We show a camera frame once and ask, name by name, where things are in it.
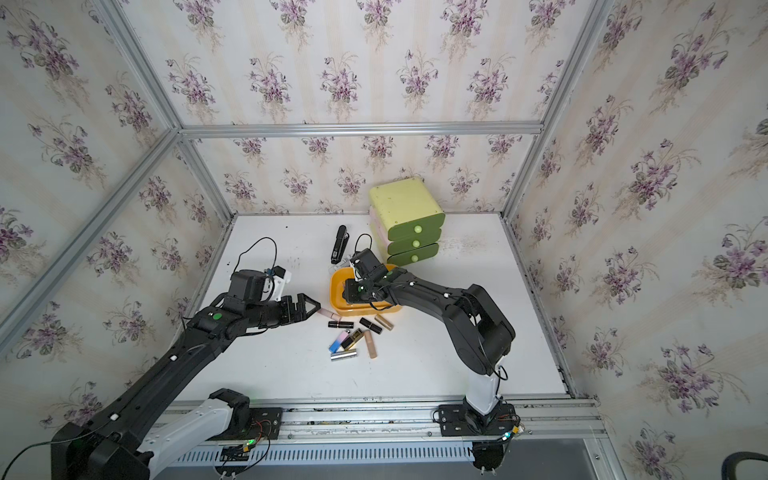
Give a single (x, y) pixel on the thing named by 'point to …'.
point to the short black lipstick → (341, 324)
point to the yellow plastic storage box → (339, 306)
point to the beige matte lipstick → (370, 344)
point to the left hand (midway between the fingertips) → (312, 310)
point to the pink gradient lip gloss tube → (330, 314)
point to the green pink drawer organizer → (405, 220)
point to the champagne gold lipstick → (384, 322)
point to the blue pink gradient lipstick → (338, 342)
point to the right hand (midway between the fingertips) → (348, 295)
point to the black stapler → (342, 239)
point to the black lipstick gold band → (370, 325)
